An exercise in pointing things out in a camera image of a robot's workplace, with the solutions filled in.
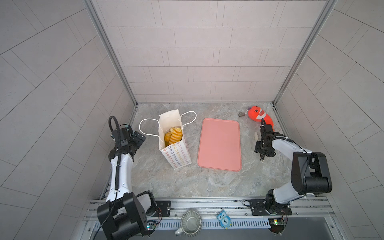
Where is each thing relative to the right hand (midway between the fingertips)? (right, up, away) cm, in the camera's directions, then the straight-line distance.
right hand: (259, 149), depth 92 cm
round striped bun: (-55, +10, -10) cm, 57 cm away
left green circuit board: (-58, -27, -28) cm, 70 cm away
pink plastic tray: (-25, +2, -1) cm, 25 cm away
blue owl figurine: (-26, -26, -25) cm, 45 cm away
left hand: (-69, +9, -10) cm, 71 cm away
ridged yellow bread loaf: (-50, +11, -14) cm, 53 cm away
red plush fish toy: (+2, +22, +8) cm, 24 cm away
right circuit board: (-2, -29, -24) cm, 38 cm away
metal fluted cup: (-41, -27, -25) cm, 55 cm away
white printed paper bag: (-48, +4, -22) cm, 54 cm away
